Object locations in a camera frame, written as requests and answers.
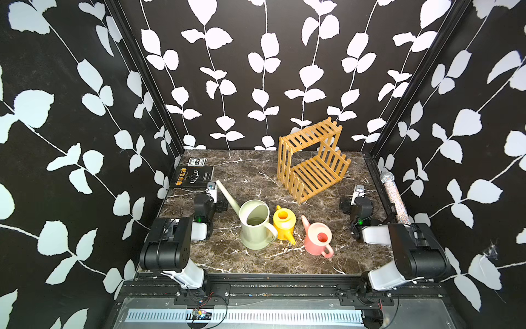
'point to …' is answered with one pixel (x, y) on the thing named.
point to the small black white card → (196, 162)
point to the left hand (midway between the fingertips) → (215, 189)
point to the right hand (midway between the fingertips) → (354, 192)
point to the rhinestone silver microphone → (388, 178)
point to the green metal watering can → (256, 232)
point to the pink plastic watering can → (318, 236)
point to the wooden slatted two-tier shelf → (309, 161)
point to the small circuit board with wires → (200, 314)
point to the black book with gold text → (192, 177)
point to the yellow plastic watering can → (284, 219)
